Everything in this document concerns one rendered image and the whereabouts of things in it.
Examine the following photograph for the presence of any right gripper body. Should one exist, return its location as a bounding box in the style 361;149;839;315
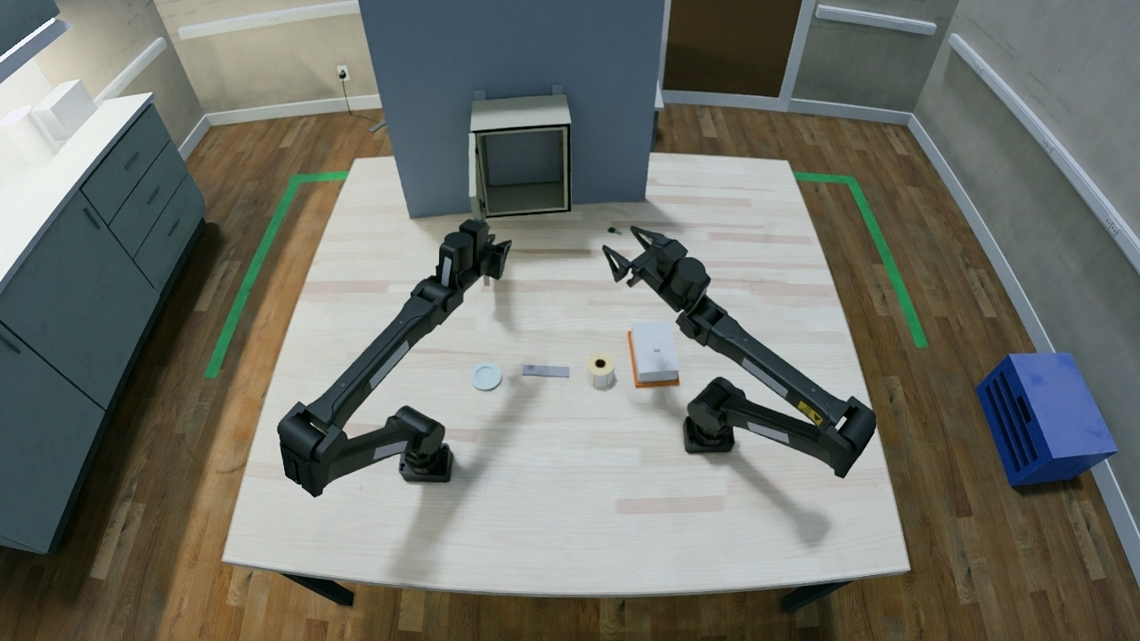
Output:
618;250;656;289

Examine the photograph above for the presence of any blue-grey wall panel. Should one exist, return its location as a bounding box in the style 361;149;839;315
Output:
358;0;665;218

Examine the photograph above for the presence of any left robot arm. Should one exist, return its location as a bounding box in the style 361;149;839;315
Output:
277;218;492;498

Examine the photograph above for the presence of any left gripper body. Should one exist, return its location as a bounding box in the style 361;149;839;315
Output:
472;242;504;281

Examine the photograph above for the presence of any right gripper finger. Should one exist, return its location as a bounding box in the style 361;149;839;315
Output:
630;225;665;255
602;245;629;283

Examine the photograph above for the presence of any grey flat bar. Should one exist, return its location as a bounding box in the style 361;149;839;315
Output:
523;365;569;378

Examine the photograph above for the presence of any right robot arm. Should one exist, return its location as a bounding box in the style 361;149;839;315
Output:
640;237;876;479

